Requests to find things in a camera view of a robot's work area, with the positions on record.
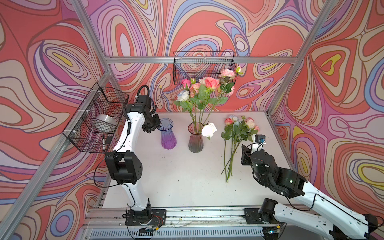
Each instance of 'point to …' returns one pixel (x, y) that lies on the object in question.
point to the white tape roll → (106, 119)
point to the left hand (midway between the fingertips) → (160, 125)
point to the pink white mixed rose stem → (236, 129)
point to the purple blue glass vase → (168, 139)
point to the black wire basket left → (83, 129)
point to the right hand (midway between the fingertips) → (247, 149)
